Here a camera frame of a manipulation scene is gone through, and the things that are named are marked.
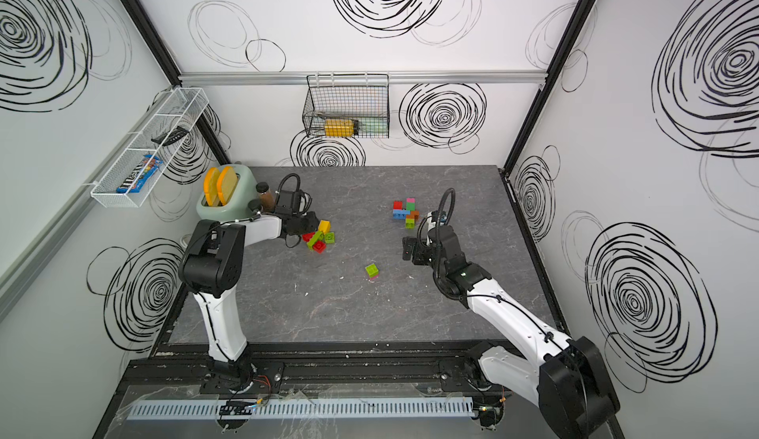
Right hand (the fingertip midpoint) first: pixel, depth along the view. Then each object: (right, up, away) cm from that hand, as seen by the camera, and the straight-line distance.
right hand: (418, 241), depth 83 cm
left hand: (-34, +3, +21) cm, 40 cm away
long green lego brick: (-33, -2, +14) cm, 36 cm away
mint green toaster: (-56, +9, +11) cm, 58 cm away
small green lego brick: (-1, +3, +19) cm, 19 cm away
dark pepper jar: (-54, +10, +16) cm, 57 cm away
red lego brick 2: (-36, -1, +16) cm, 39 cm away
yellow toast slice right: (-58, +17, +6) cm, 61 cm away
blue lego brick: (-4, +6, +22) cm, 24 cm away
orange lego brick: (+1, +6, +21) cm, 22 cm away
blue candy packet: (-68, +18, -12) cm, 71 cm away
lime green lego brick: (-14, -10, +6) cm, 18 cm away
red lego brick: (-5, +10, +23) cm, 26 cm away
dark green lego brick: (0, +9, +23) cm, 25 cm away
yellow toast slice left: (-62, +14, +4) cm, 63 cm away
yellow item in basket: (-23, +33, +5) cm, 41 cm away
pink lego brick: (0, +11, +25) cm, 28 cm away
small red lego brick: (-31, -4, +13) cm, 34 cm away
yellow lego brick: (-30, +3, +18) cm, 35 cm away
